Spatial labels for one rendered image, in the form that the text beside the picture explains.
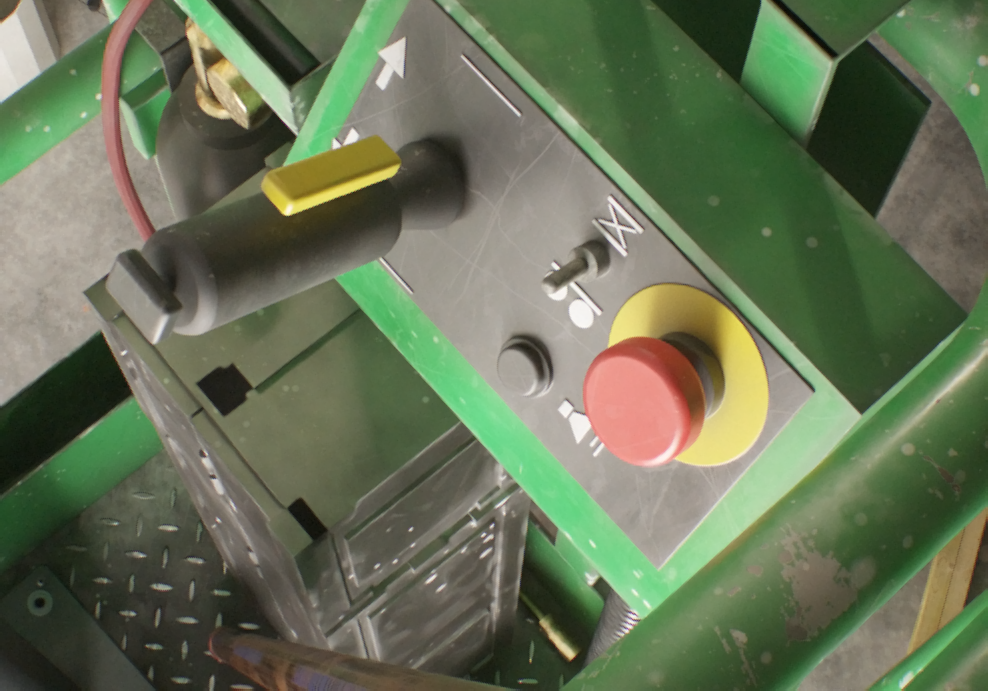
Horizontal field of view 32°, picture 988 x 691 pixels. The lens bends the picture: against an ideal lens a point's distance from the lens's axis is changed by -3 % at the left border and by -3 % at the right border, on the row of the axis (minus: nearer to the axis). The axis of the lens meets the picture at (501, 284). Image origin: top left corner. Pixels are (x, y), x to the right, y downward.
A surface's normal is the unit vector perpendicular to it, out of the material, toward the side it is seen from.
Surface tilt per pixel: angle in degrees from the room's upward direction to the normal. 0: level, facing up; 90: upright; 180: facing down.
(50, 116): 45
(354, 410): 0
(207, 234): 33
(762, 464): 58
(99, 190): 0
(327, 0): 0
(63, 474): 90
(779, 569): 9
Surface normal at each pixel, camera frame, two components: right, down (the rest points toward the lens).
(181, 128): -0.62, -0.11
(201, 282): -0.29, 0.26
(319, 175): 0.42, -0.65
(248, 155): 0.22, 0.29
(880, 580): 0.47, 0.22
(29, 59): 0.71, 0.65
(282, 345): 0.02, -0.39
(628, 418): -0.63, 0.29
